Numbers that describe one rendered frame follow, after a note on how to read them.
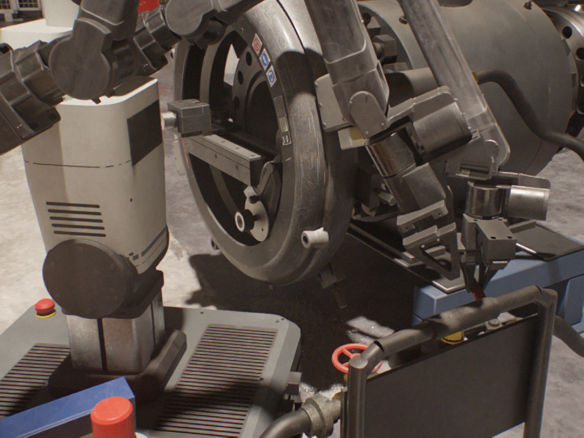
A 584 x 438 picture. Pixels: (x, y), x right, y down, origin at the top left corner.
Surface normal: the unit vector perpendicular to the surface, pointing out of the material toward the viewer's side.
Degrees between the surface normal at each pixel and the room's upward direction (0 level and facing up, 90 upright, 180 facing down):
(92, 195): 100
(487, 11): 27
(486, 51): 52
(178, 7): 72
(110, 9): 81
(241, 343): 0
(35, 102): 124
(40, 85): 112
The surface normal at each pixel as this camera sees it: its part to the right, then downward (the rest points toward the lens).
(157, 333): 0.99, 0.06
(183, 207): 0.00, -0.93
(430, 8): -0.29, 0.02
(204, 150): -0.85, 0.20
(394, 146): 0.17, 0.19
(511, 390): 0.53, 0.32
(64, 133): -0.16, 0.37
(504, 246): 0.05, 0.38
